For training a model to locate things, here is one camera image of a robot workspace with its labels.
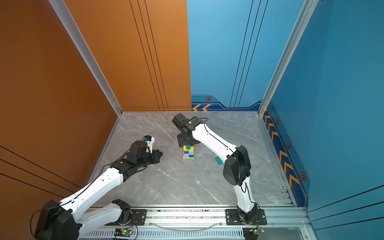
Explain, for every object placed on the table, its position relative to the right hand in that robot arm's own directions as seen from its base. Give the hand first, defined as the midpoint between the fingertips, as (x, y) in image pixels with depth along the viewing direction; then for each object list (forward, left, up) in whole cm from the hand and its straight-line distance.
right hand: (186, 142), depth 85 cm
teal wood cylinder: (-1, -1, -4) cm, 4 cm away
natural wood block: (-3, -2, -13) cm, 13 cm away
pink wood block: (-2, -2, -10) cm, 10 cm away
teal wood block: (-5, -20, -13) cm, 24 cm away
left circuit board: (-41, +29, -16) cm, 53 cm away
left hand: (-5, +12, -1) cm, 14 cm away
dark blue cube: (-2, 0, -7) cm, 7 cm away
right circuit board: (-40, -34, -14) cm, 55 cm away
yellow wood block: (-2, -3, -5) cm, 6 cm away
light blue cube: (-2, -3, -6) cm, 7 cm away
